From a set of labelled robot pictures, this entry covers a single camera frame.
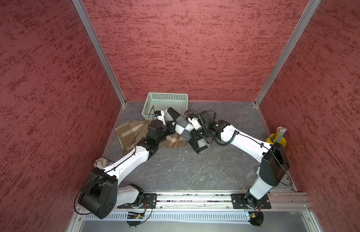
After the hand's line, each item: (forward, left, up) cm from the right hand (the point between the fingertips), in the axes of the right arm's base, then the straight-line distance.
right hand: (193, 136), depth 85 cm
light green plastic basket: (+43, +24, -12) cm, 50 cm away
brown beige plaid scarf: (+10, +44, -12) cm, 46 cm away
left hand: (+5, +10, +7) cm, 13 cm away
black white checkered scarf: (+1, +6, +8) cm, 10 cm away
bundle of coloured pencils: (0, -52, 0) cm, 52 cm away
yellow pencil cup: (-2, -48, -4) cm, 48 cm away
